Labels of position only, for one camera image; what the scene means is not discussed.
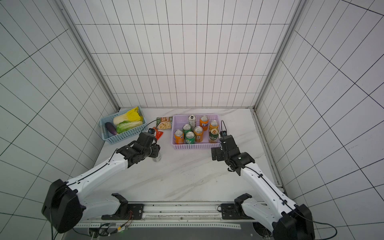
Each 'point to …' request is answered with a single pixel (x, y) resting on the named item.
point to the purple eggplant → (111, 128)
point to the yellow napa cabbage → (134, 115)
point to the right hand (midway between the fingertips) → (216, 148)
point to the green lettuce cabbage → (126, 125)
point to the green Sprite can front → (190, 138)
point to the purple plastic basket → (179, 120)
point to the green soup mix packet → (164, 123)
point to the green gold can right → (213, 135)
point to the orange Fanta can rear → (204, 122)
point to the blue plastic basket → (110, 138)
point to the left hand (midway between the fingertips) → (152, 149)
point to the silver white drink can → (157, 159)
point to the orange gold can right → (213, 124)
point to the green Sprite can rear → (186, 128)
